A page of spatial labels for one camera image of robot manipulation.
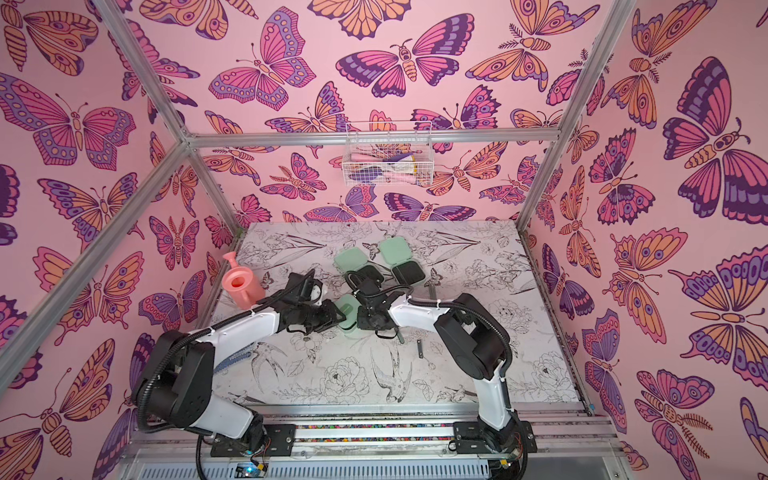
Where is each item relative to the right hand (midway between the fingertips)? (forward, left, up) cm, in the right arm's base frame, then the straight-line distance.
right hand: (364, 318), depth 94 cm
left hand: (-2, +5, +6) cm, 8 cm away
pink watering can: (+4, +36, +10) cm, 37 cm away
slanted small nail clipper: (-6, -12, -1) cm, 13 cm away
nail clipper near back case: (+10, -22, 0) cm, 24 cm away
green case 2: (+28, -10, -1) cm, 30 cm away
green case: (+23, +6, -1) cm, 24 cm away
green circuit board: (-39, +24, -3) cm, 46 cm away
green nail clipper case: (+3, +5, +3) cm, 7 cm away
